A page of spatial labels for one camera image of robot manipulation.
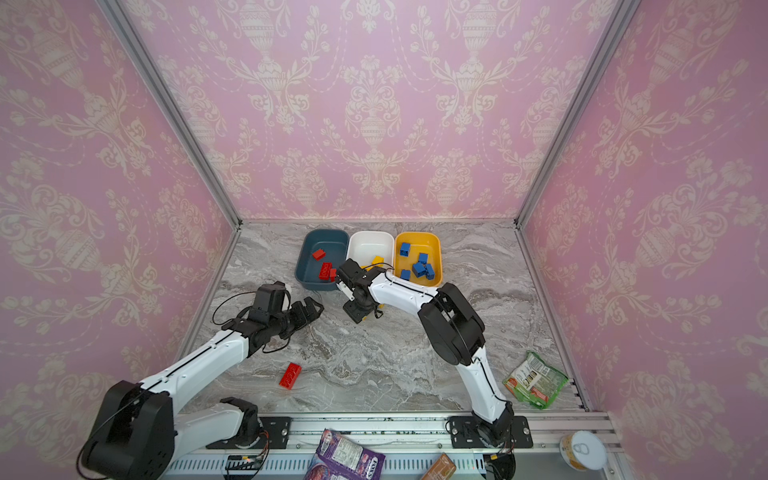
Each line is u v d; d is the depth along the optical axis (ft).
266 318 2.19
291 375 2.68
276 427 2.47
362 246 3.68
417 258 3.59
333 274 3.27
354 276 2.47
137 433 1.32
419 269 3.37
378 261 3.46
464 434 2.40
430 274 3.37
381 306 2.60
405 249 3.59
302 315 2.55
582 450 2.21
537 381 2.66
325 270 3.39
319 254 3.60
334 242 3.67
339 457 2.25
